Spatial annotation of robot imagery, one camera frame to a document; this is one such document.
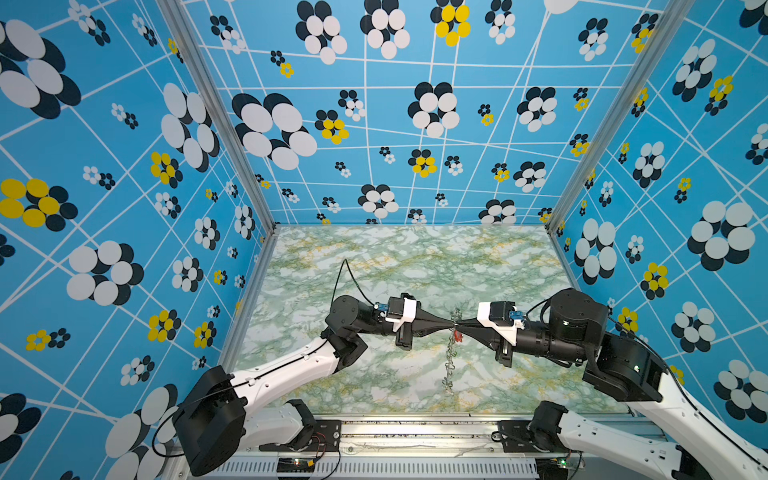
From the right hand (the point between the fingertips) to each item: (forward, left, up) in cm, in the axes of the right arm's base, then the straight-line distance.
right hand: (462, 321), depth 56 cm
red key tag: (-3, +1, -1) cm, 3 cm away
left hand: (-1, +2, +1) cm, 3 cm away
